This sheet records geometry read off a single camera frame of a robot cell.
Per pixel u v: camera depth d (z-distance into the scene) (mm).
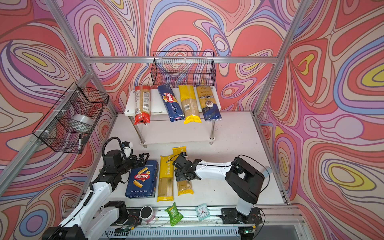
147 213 706
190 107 704
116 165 638
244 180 459
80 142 721
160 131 1008
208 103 734
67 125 736
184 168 669
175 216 733
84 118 734
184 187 803
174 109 689
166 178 842
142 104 719
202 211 734
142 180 791
